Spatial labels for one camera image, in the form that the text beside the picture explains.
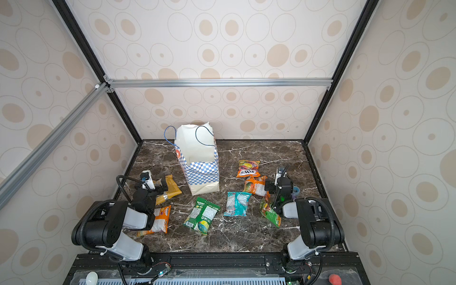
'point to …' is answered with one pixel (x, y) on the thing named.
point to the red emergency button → (335, 279)
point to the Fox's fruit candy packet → (248, 168)
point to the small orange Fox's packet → (161, 220)
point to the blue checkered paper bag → (195, 146)
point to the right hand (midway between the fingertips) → (285, 179)
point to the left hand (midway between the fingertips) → (159, 173)
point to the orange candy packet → (256, 185)
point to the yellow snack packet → (172, 190)
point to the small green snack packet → (267, 209)
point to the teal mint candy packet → (237, 203)
